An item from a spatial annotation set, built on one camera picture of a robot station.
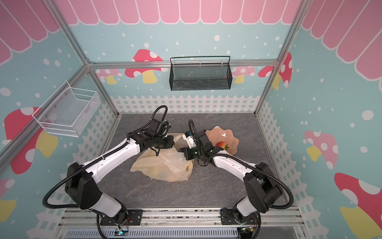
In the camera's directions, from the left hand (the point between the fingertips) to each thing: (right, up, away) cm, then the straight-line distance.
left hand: (173, 145), depth 82 cm
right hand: (+3, -4, -1) cm, 6 cm away
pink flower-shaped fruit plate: (+28, +5, +23) cm, 36 cm away
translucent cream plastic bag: (0, -9, -8) cm, 12 cm away
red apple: (+30, -1, +14) cm, 33 cm away
